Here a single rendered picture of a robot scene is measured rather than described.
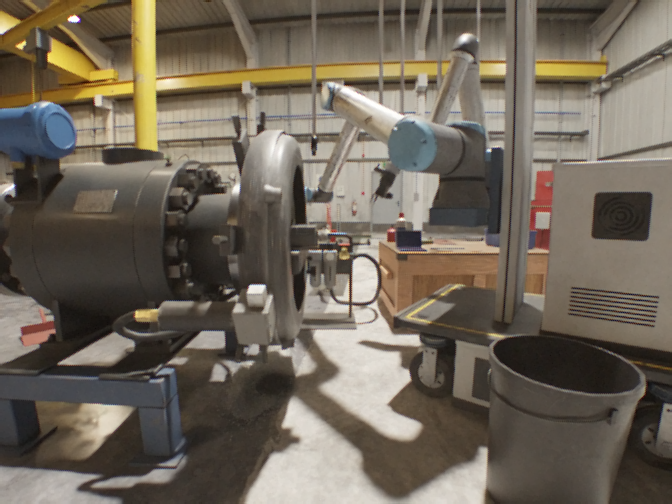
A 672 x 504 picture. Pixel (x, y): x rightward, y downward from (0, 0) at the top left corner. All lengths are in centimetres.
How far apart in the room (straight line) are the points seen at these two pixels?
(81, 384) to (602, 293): 147
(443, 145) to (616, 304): 64
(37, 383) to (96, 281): 32
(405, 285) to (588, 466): 129
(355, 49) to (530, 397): 1284
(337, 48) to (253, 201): 1253
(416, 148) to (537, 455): 79
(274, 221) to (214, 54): 1377
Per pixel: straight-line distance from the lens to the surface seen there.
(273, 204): 85
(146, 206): 106
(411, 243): 206
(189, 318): 86
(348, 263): 205
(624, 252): 109
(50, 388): 122
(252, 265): 83
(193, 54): 1494
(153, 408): 107
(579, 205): 108
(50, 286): 130
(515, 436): 86
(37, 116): 126
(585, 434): 82
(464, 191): 108
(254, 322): 79
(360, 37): 1342
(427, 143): 95
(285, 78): 1249
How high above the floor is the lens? 70
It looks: 7 degrees down
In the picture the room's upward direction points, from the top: straight up
